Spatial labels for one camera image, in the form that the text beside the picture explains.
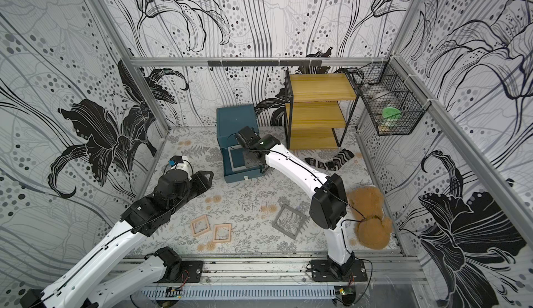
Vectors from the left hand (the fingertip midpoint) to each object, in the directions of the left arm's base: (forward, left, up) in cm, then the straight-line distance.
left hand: (214, 180), depth 73 cm
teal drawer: (+9, -6, -5) cm, 11 cm away
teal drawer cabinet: (+31, 0, 0) cm, 31 cm away
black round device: (-30, -48, -22) cm, 61 cm away
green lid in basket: (+25, -66, +12) cm, 71 cm away
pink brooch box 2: (-12, -1, -22) cm, 25 cm away
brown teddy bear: (-11, -59, -11) cm, 61 cm away
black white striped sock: (+26, -56, -19) cm, 65 cm away
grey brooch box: (-7, -28, -21) cm, 36 cm away
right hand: (+15, -14, -5) cm, 21 cm away
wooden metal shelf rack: (+45, -42, -4) cm, 62 cm away
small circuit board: (-32, +12, -24) cm, 42 cm away
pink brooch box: (-9, +9, -22) cm, 25 cm away
